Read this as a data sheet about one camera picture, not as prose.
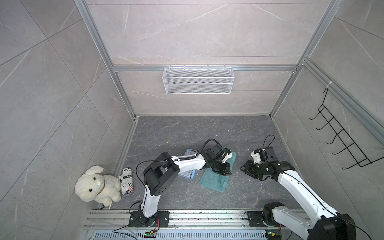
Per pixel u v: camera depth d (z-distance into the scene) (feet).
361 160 1.92
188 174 2.87
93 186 2.24
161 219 2.40
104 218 2.45
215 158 2.36
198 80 3.30
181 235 2.29
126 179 2.77
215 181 2.76
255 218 2.39
